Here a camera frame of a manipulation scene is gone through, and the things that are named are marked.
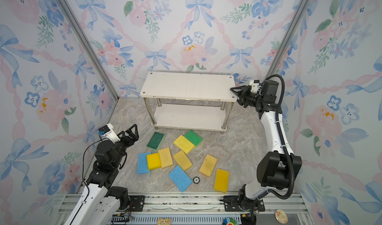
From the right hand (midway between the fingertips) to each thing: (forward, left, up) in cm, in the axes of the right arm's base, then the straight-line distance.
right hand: (230, 90), depth 76 cm
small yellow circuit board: (-53, +32, -33) cm, 71 cm away
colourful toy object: (-53, +2, -33) cm, 62 cm away
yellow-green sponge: (-14, +25, -33) cm, 44 cm away
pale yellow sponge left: (-23, +35, -33) cm, 53 cm away
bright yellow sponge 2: (-34, +3, -35) cm, 49 cm away
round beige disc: (-50, -23, -35) cm, 65 cm away
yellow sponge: (-24, +26, -34) cm, 49 cm away
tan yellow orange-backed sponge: (-27, +11, -34) cm, 44 cm away
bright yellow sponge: (-25, +42, -32) cm, 59 cm away
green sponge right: (-10, +19, -33) cm, 39 cm away
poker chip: (-35, +17, -35) cm, 52 cm away
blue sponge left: (-28, +48, -32) cm, 64 cm away
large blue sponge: (-34, +26, -32) cm, 54 cm away
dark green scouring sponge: (-12, +43, -33) cm, 55 cm away
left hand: (-17, +50, -9) cm, 54 cm away
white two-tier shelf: (+24, +17, -33) cm, 44 cm away
